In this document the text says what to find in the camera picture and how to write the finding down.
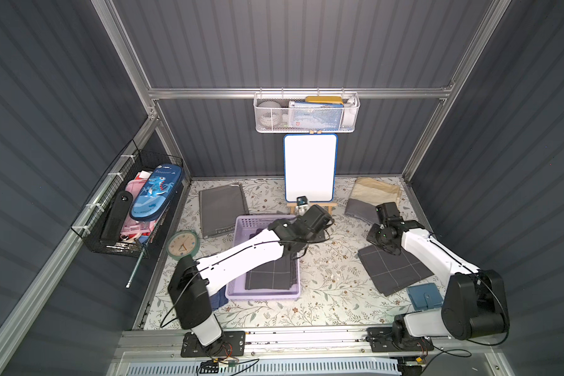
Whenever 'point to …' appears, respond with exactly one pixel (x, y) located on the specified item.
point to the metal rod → (136, 265)
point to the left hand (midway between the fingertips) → (321, 231)
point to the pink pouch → (136, 229)
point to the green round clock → (181, 244)
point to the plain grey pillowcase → (219, 207)
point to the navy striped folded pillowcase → (218, 299)
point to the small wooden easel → (327, 207)
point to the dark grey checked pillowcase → (280, 274)
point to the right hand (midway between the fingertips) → (380, 237)
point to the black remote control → (117, 217)
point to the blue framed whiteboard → (310, 161)
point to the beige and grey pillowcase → (366, 194)
